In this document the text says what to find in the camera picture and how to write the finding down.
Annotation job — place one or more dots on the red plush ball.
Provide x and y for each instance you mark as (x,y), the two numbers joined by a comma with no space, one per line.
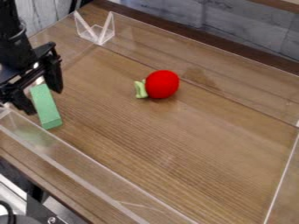
(162,84)

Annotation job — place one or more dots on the clear acrylic corner bracket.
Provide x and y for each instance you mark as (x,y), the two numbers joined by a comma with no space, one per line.
(96,34)

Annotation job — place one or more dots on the small light green toy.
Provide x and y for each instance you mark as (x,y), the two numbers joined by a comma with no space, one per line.
(140,93)

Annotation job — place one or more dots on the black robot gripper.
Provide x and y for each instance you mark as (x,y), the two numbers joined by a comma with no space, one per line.
(21,61)

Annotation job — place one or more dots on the black metal bracket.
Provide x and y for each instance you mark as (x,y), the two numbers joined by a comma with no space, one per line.
(49,211)

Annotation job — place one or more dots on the clear acrylic tray wall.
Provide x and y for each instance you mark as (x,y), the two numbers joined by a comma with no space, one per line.
(206,157)

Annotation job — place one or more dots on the green rectangular block stick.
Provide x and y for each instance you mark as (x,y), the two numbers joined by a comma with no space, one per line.
(45,107)

